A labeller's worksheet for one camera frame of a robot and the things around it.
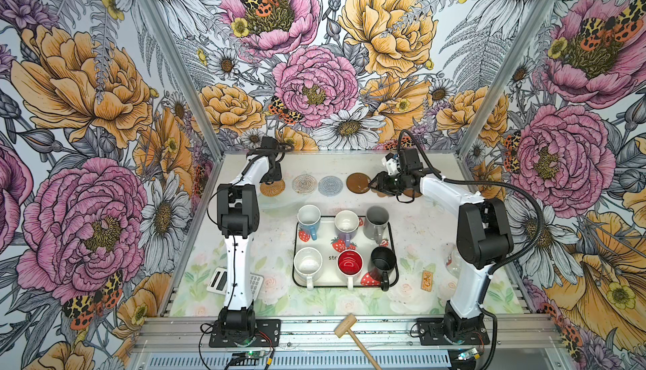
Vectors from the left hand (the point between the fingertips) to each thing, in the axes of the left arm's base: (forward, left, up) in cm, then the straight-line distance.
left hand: (269, 182), depth 107 cm
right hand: (-11, -41, +7) cm, 43 cm away
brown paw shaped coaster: (-5, -46, -2) cm, 47 cm away
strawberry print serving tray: (-28, -29, -3) cm, 41 cm away
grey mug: (-20, -42, +4) cm, 47 cm away
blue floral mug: (-19, -17, +3) cm, 26 cm away
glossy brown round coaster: (+2, -38, -3) cm, 38 cm away
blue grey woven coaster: (0, -25, -3) cm, 25 cm away
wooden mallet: (-52, -29, -1) cm, 60 cm away
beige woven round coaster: (+2, -14, -4) cm, 15 cm away
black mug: (-34, -43, 0) cm, 55 cm away
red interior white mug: (-34, -31, -1) cm, 46 cm away
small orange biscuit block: (-40, -56, -2) cm, 69 cm away
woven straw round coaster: (-1, -1, -3) cm, 4 cm away
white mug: (-34, -17, -2) cm, 38 cm away
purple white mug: (-19, -31, -1) cm, 37 cm away
